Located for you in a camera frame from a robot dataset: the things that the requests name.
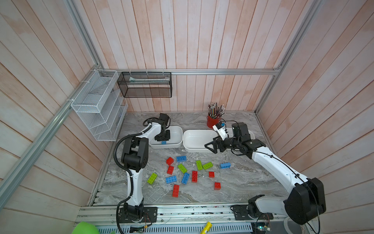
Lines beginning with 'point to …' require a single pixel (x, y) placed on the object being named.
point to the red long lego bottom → (176, 190)
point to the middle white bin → (194, 140)
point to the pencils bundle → (215, 111)
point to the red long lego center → (195, 176)
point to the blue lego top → (181, 158)
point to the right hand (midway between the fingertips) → (210, 141)
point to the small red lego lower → (217, 185)
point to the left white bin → (176, 139)
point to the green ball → (84, 227)
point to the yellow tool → (206, 228)
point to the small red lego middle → (211, 174)
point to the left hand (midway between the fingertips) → (165, 139)
